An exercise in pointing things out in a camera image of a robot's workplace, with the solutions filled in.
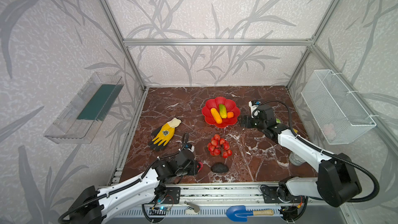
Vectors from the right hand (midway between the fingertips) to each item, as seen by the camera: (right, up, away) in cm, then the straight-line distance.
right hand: (244, 112), depth 88 cm
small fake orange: (-6, -3, +14) cm, 15 cm away
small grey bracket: (-28, -43, -17) cm, 54 cm away
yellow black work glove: (-49, -15, +4) cm, 51 cm away
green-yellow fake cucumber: (-11, 0, +14) cm, 18 cm away
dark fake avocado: (-15, -28, -9) cm, 33 cm away
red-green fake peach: (-24, -28, -7) cm, 38 cm away
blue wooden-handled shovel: (-7, -44, -19) cm, 48 cm away
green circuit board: (-43, -45, -16) cm, 64 cm away
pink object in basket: (+38, -8, -13) cm, 41 cm away
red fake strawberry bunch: (-15, -18, -3) cm, 24 cm away
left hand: (-25, -26, -7) cm, 37 cm away
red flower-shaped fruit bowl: (-5, +2, +20) cm, 21 cm away
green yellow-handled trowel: (+10, -2, -21) cm, 23 cm away
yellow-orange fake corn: (-15, -4, +12) cm, 20 cm away
